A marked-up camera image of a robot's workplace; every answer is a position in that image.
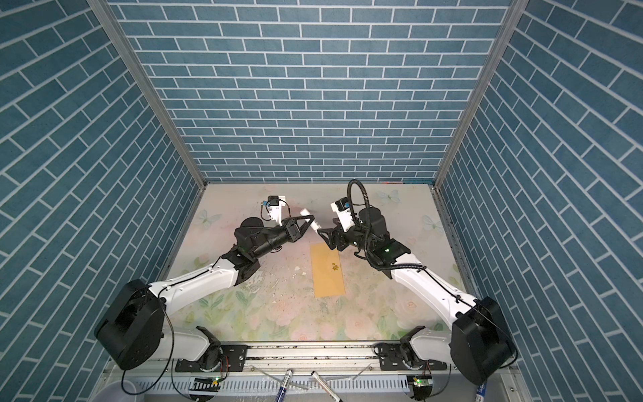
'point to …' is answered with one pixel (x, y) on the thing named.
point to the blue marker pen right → (480, 392)
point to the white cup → (115, 393)
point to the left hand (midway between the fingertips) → (313, 220)
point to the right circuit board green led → (422, 385)
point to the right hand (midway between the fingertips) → (324, 223)
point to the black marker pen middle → (326, 386)
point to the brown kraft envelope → (326, 272)
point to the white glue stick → (315, 224)
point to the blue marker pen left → (280, 397)
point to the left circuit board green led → (206, 384)
